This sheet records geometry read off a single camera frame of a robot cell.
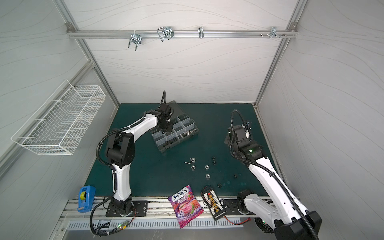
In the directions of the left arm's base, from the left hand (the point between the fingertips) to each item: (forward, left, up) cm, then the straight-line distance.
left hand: (171, 126), depth 98 cm
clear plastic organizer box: (+1, -9, -3) cm, 9 cm away
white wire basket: (-18, +47, +25) cm, 56 cm away
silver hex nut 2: (-25, -16, -6) cm, 30 cm away
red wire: (-49, -44, -7) cm, 67 cm away
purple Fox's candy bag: (-45, -13, -5) cm, 47 cm away
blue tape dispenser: (-44, +37, -3) cm, 57 cm away
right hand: (-15, -41, +15) cm, 46 cm away
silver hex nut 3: (-25, -24, -6) cm, 35 cm away
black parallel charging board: (-44, -27, -5) cm, 51 cm away
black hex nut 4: (-35, -31, -6) cm, 46 cm away
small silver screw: (-22, -11, -6) cm, 25 cm away
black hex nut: (-19, -28, -6) cm, 34 cm away
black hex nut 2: (-22, -28, -6) cm, 36 cm away
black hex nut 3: (-29, -40, -6) cm, 50 cm away
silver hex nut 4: (-30, -24, -7) cm, 39 cm away
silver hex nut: (-20, -15, -7) cm, 26 cm away
